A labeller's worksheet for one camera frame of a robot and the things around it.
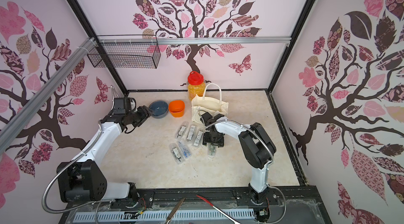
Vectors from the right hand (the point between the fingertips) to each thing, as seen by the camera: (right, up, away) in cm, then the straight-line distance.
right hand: (210, 144), depth 91 cm
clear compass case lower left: (-19, -5, -3) cm, 20 cm away
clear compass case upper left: (-18, +7, +7) cm, 20 cm away
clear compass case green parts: (+1, -3, -3) cm, 4 cm away
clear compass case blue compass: (-15, -3, -2) cm, 15 cm away
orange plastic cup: (-23, +21, +17) cm, 35 cm away
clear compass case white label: (-7, +3, +2) cm, 8 cm away
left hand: (-33, +17, -6) cm, 38 cm away
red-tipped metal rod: (+6, -26, -22) cm, 35 cm away
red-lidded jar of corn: (-9, +37, +16) cm, 42 cm away
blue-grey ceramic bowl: (-35, +21, +16) cm, 44 cm away
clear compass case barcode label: (-12, +6, +4) cm, 14 cm away
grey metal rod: (-17, -26, -20) cm, 37 cm away
